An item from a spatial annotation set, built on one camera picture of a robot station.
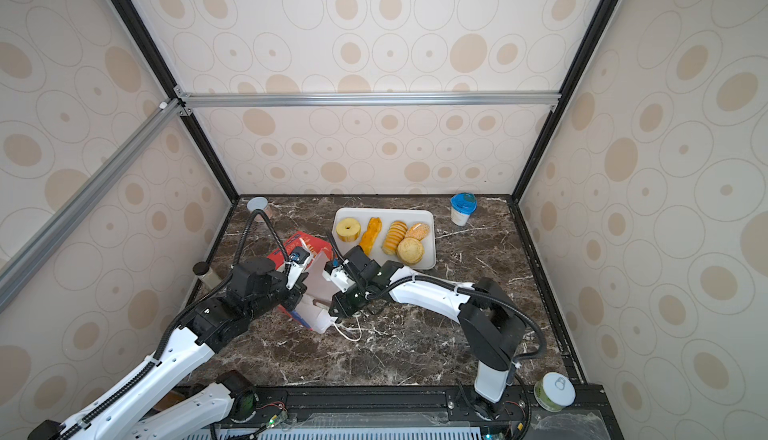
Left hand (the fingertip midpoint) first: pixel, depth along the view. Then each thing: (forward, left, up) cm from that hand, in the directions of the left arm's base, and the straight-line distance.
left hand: (313, 271), depth 74 cm
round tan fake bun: (+18, -26, -17) cm, 35 cm away
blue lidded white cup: (+34, -44, -14) cm, 58 cm away
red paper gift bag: (-4, +3, -15) cm, 16 cm away
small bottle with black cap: (+6, +36, -14) cm, 39 cm away
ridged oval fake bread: (+25, -21, -18) cm, 37 cm away
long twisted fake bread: (+23, -11, -19) cm, 32 cm away
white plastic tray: (+37, -26, -24) cm, 51 cm away
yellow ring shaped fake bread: (+26, -4, -18) cm, 32 cm away
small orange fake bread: (+26, -29, -17) cm, 42 cm away
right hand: (-5, -4, -12) cm, 14 cm away
